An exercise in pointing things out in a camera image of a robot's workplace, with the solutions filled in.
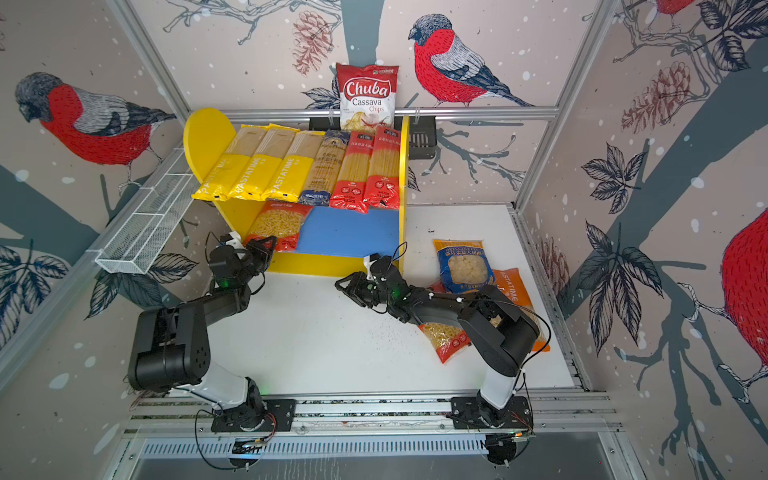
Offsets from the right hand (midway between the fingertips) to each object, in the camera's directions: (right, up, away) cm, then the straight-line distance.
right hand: (332, 294), depth 82 cm
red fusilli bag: (-18, +21, +10) cm, 30 cm away
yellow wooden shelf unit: (-2, +15, +11) cm, 18 cm away
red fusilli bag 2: (+32, -13, +1) cm, 35 cm away
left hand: (-19, +17, +6) cm, 26 cm away
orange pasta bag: (+55, +2, +11) cm, 56 cm away
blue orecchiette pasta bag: (+41, +6, +16) cm, 45 cm away
